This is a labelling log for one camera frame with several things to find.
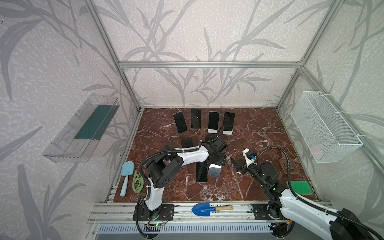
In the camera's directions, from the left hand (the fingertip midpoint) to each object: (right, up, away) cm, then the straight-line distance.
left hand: (221, 161), depth 90 cm
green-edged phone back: (-4, +26, +8) cm, 27 cm away
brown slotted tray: (+43, -4, -2) cm, 43 cm away
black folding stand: (-7, +16, -15) cm, 23 cm away
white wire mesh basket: (+42, +19, -28) cm, 54 cm away
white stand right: (+6, +17, +14) cm, 23 cm away
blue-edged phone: (-4, -4, -4) cm, 7 cm away
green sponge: (+43, -11, -10) cm, 45 cm away
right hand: (+8, +8, -10) cm, 15 cm away
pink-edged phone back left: (-27, +24, +12) cm, 38 cm away
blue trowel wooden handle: (-10, -21, -13) cm, 27 cm away
